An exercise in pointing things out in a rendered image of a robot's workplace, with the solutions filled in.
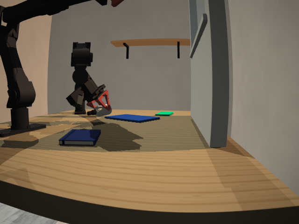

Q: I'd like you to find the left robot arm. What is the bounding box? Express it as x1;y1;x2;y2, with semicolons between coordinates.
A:
66;42;97;114

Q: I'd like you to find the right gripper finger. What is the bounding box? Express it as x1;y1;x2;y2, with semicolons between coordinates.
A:
111;0;124;7

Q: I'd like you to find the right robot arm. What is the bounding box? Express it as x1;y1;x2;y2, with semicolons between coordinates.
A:
0;0;80;137

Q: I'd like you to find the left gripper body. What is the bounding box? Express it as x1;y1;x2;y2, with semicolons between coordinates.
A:
83;77;106;103

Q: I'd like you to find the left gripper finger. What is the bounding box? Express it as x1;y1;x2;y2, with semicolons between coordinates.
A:
95;90;111;111
86;100;96;109

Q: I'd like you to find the dark blue book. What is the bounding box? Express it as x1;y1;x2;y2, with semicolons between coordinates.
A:
59;129;101;146

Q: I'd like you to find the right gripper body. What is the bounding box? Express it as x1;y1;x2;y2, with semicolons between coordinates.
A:
79;0;107;6

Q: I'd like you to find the blue flat rectangular pad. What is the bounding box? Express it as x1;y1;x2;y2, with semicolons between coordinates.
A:
105;114;160;123

